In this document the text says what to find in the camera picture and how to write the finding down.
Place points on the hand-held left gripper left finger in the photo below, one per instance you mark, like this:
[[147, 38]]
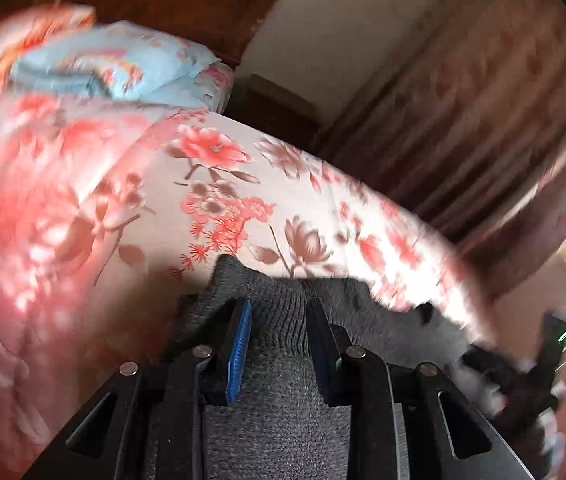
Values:
[[238, 350]]

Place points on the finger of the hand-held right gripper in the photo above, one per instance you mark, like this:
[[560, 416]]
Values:
[[493, 365]]

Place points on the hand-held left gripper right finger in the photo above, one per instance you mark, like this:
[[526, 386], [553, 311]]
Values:
[[320, 350]]

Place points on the dark striped knit sweater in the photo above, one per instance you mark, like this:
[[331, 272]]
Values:
[[273, 425]]

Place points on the pink floral bed sheet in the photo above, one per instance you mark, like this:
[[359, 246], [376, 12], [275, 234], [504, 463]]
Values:
[[213, 200]]

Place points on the dark wooden nightstand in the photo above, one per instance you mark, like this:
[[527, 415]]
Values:
[[273, 110]]

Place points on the floral curtain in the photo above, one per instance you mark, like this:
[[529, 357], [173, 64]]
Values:
[[488, 110]]

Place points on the light blue floral pillow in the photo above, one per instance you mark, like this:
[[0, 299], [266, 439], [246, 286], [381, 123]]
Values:
[[128, 70]]

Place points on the large wooden headboard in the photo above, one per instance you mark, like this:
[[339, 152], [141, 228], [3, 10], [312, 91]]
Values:
[[188, 5]]

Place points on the pink floral pillow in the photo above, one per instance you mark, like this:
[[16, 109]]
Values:
[[18, 50]]

